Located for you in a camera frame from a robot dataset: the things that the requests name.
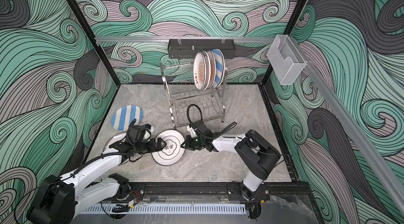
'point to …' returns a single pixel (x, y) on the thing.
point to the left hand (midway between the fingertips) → (161, 144)
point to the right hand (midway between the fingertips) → (180, 147)
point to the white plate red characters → (117, 137)
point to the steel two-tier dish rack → (179, 83)
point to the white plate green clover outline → (173, 152)
